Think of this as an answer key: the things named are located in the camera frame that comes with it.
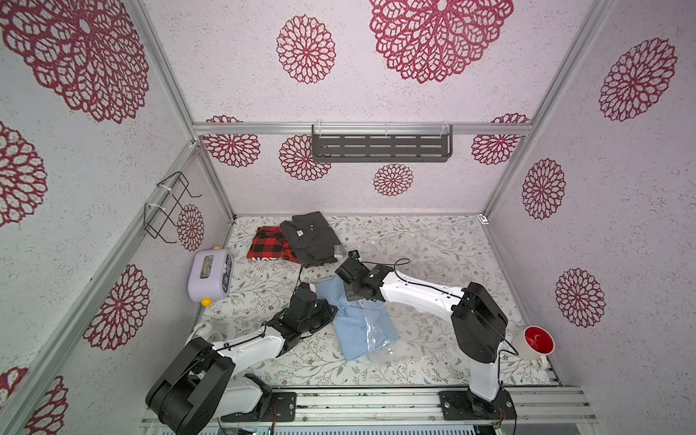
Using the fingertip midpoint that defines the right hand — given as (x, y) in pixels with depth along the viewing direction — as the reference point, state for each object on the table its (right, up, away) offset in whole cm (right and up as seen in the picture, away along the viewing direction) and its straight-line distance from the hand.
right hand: (351, 285), depth 89 cm
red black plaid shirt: (-32, +14, +18) cm, 39 cm away
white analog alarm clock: (-42, -11, -13) cm, 45 cm away
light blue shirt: (-2, -10, -6) cm, 12 cm away
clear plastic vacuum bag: (+9, -15, -4) cm, 18 cm away
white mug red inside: (+56, -17, -6) cm, 59 cm away
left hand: (-4, -8, -2) cm, 9 cm away
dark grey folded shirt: (-15, +16, +17) cm, 28 cm away
